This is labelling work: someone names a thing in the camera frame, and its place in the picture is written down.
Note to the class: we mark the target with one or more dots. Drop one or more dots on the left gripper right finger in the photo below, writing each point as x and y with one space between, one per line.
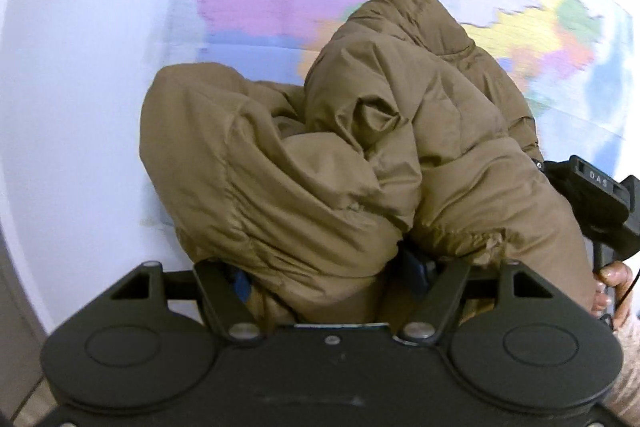
432 317

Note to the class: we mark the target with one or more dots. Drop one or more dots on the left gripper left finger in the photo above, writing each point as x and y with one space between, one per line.
224 311

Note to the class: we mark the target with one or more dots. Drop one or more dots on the brown puffer jacket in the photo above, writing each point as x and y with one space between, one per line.
308 190

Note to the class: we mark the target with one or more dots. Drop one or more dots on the person's right hand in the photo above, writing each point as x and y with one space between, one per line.
613 293

